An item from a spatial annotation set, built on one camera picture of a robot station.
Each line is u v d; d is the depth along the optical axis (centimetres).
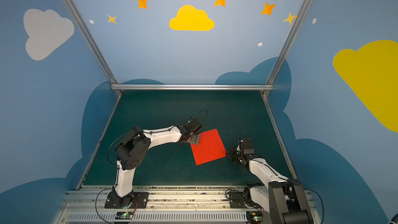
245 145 70
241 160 66
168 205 73
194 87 126
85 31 85
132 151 51
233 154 81
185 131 71
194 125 77
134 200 73
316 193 41
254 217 71
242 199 75
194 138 88
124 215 72
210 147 95
